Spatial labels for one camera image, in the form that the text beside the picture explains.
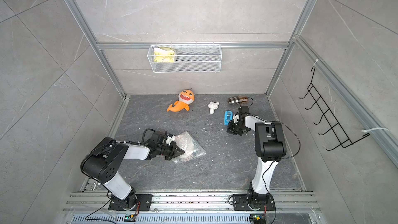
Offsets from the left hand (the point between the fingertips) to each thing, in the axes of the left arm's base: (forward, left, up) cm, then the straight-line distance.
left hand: (185, 150), depth 89 cm
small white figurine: (+33, -19, +1) cm, 38 cm away
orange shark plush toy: (+37, +1, +7) cm, 37 cm away
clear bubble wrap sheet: (+1, -4, -1) cm, 4 cm away
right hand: (+14, -28, -2) cm, 31 cm away
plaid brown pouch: (+38, -38, +1) cm, 53 cm away
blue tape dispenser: (+23, -28, +1) cm, 36 cm away
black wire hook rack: (-6, -67, +29) cm, 73 cm away
